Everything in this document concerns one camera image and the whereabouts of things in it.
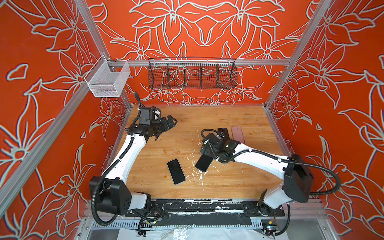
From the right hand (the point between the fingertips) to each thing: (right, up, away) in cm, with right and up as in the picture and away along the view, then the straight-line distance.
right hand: (204, 151), depth 83 cm
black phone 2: (0, -8, +3) cm, 8 cm away
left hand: (-19, +16, -3) cm, 25 cm away
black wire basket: (-9, +50, +18) cm, 54 cm away
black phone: (-16, -12, +1) cm, 20 cm away
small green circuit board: (+30, -33, -15) cm, 47 cm away
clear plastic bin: (-61, +45, +11) cm, 77 cm away
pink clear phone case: (+25, +8, +19) cm, 32 cm away
